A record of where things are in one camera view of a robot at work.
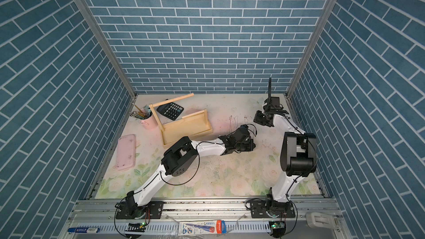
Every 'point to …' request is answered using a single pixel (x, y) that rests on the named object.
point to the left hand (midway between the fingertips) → (260, 149)
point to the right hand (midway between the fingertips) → (258, 119)
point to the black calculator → (172, 110)
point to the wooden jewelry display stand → (191, 125)
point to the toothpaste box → (202, 227)
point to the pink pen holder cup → (150, 123)
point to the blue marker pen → (83, 230)
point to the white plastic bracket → (321, 220)
